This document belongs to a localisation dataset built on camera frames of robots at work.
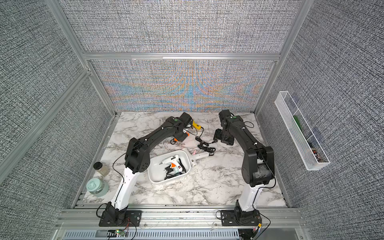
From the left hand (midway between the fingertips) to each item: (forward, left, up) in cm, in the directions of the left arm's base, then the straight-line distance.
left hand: (182, 134), depth 98 cm
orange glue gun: (-5, -2, +9) cm, 10 cm away
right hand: (-7, -24, +6) cm, 25 cm away
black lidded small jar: (-22, +45, 0) cm, 50 cm away
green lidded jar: (-33, +43, +2) cm, 54 cm away
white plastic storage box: (-20, +8, -5) cm, 22 cm away
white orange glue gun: (-19, +5, -2) cm, 19 cm away
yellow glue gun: (+12, -10, -6) cm, 17 cm away
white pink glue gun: (-15, -7, -4) cm, 17 cm away
